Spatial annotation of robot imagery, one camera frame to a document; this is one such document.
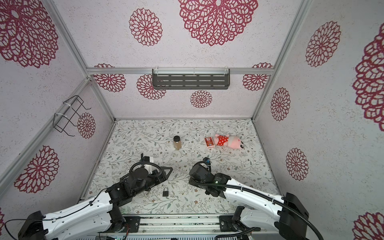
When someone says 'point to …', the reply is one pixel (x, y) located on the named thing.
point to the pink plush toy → (233, 142)
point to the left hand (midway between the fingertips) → (169, 173)
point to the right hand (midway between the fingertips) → (189, 176)
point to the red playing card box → (209, 142)
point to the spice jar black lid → (177, 142)
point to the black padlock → (165, 193)
